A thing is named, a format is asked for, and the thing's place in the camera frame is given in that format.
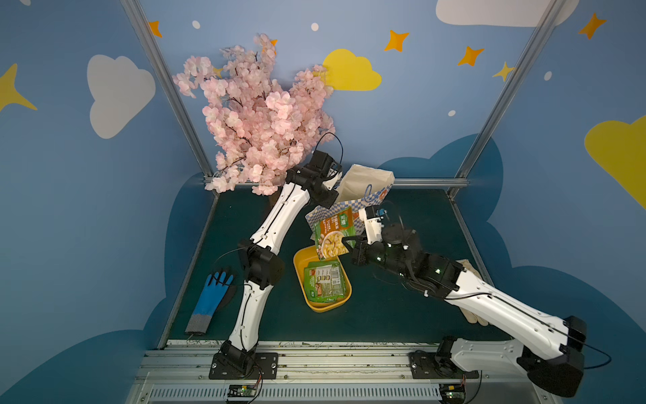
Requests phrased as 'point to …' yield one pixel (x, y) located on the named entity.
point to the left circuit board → (241, 390)
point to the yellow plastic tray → (305, 254)
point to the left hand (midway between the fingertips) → (327, 195)
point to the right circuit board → (452, 393)
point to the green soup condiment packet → (330, 231)
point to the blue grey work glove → (211, 296)
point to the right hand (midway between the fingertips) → (346, 237)
